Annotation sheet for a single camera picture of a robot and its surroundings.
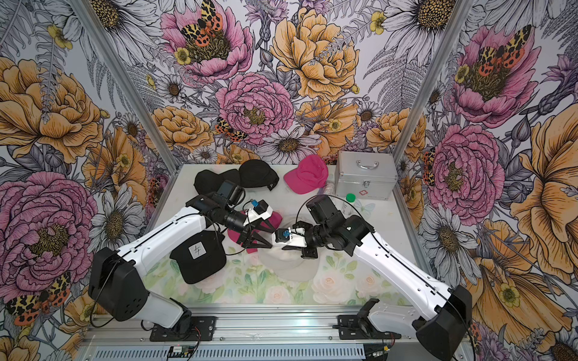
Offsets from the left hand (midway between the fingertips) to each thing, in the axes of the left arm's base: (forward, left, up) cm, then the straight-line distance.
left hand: (269, 241), depth 72 cm
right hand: (-2, -6, +1) cm, 7 cm away
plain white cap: (0, -6, -19) cm, 20 cm away
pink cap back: (+45, -17, -17) cm, 50 cm away
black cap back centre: (+45, +10, -15) cm, 49 cm away
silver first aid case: (+35, -39, -7) cm, 53 cm away
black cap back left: (+39, +33, -16) cm, 54 cm away
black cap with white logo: (+3, +27, -18) cm, 32 cm away
